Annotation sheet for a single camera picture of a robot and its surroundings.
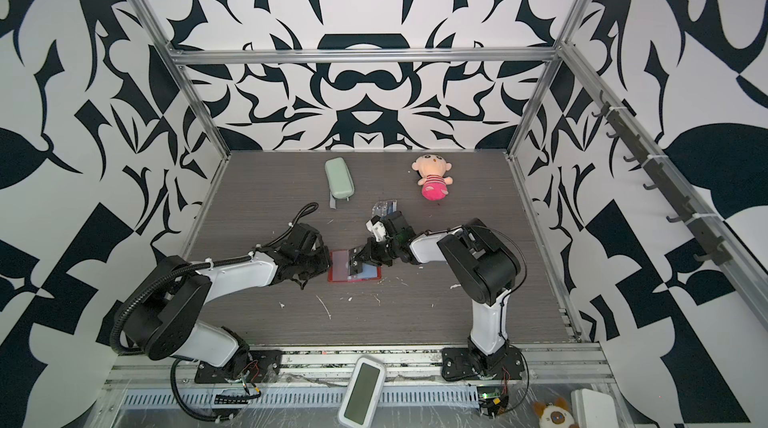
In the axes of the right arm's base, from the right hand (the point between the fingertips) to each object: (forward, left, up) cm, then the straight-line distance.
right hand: (356, 258), depth 90 cm
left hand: (0, +6, 0) cm, 6 cm away
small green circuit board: (-34, -33, -5) cm, 48 cm away
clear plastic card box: (+18, -8, 0) cm, 20 cm away
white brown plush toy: (-37, -46, 0) cm, 59 cm away
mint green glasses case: (+31, +8, 0) cm, 32 cm away
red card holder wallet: (-3, +5, -2) cm, 6 cm away
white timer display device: (-33, -3, +2) cm, 33 cm away
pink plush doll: (+32, -26, +2) cm, 41 cm away
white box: (-36, -53, +1) cm, 64 cm away
